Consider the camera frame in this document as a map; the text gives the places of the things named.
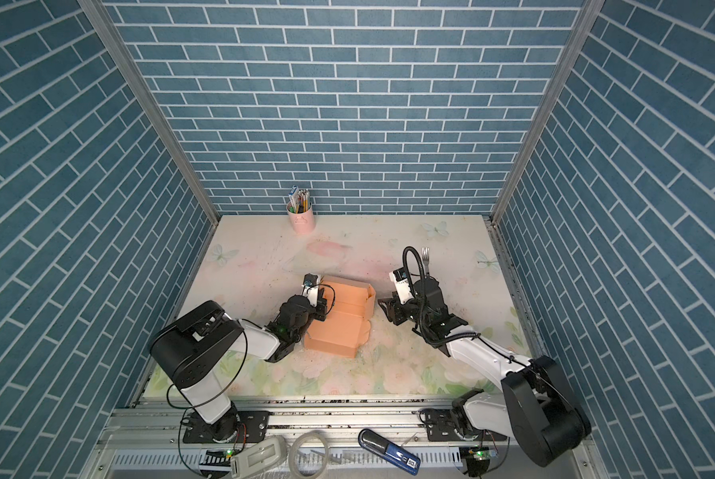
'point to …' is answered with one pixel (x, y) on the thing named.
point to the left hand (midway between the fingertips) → (324, 290)
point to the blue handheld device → (389, 451)
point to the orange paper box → (351, 308)
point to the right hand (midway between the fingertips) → (385, 294)
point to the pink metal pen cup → (303, 223)
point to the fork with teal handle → (425, 257)
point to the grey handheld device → (261, 456)
